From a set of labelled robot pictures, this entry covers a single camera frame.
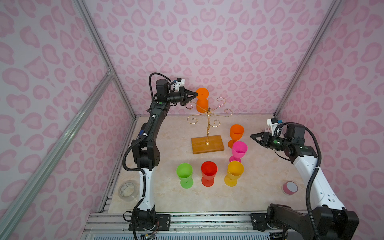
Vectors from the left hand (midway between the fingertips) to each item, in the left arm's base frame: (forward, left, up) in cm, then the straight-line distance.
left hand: (198, 92), depth 79 cm
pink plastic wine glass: (-20, -23, -26) cm, 40 cm away
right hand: (-21, -27, -11) cm, 36 cm away
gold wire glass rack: (-7, -6, -7) cm, 12 cm away
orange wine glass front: (-9, -23, -23) cm, 34 cm away
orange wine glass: (+3, -2, -10) cm, 10 cm away
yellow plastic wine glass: (-31, -19, -28) cm, 46 cm away
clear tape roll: (-37, +41, -38) cm, 67 cm away
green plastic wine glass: (-31, +9, -29) cm, 44 cm away
